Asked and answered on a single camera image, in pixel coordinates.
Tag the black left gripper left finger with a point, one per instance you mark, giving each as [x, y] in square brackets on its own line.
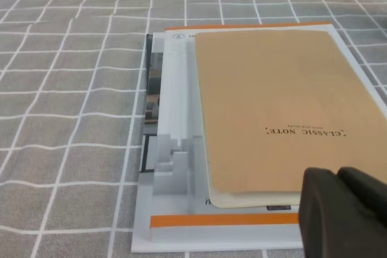
[325, 210]

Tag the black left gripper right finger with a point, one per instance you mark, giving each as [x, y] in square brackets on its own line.
[369, 224]

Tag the tan classic notebook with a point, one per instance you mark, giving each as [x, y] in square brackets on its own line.
[276, 102]

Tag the white orange striped book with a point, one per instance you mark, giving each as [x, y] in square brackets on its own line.
[181, 119]

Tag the magazine under book stack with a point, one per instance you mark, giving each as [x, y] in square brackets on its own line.
[145, 179]

